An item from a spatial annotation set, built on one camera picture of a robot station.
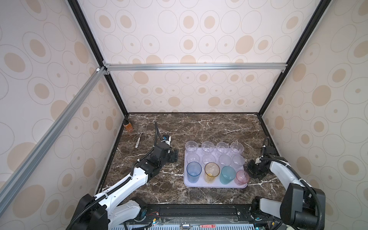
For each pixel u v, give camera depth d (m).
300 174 0.83
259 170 0.72
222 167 0.79
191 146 0.97
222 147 0.95
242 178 0.85
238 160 0.90
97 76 0.83
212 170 0.79
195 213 0.75
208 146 0.95
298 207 0.42
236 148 0.96
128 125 1.03
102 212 0.39
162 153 0.61
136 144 1.00
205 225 0.69
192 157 0.89
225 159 0.85
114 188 0.45
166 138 0.71
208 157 0.89
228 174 0.83
